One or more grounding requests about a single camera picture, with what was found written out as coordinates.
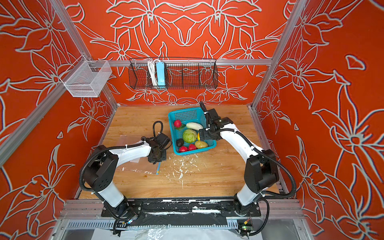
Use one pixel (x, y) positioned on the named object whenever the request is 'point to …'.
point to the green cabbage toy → (189, 136)
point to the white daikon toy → (195, 126)
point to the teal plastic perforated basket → (196, 115)
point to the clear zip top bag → (142, 165)
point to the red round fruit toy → (191, 147)
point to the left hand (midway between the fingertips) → (162, 157)
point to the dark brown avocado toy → (179, 142)
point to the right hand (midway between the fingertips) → (206, 134)
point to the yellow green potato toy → (200, 144)
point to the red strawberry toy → (182, 149)
